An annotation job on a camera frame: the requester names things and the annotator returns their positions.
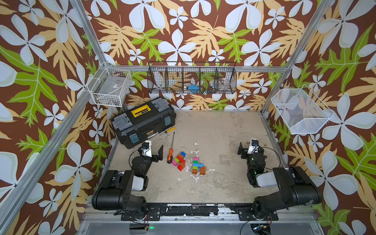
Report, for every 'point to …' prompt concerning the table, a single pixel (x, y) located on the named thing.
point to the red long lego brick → (180, 159)
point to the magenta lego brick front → (196, 158)
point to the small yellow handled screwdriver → (170, 130)
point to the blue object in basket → (194, 88)
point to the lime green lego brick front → (194, 167)
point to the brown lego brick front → (195, 171)
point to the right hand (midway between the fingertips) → (248, 143)
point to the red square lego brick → (180, 167)
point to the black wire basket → (192, 77)
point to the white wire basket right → (303, 112)
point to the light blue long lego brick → (198, 164)
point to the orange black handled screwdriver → (171, 152)
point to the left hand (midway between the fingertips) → (154, 143)
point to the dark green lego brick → (195, 161)
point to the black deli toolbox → (141, 124)
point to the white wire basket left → (110, 85)
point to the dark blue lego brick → (183, 154)
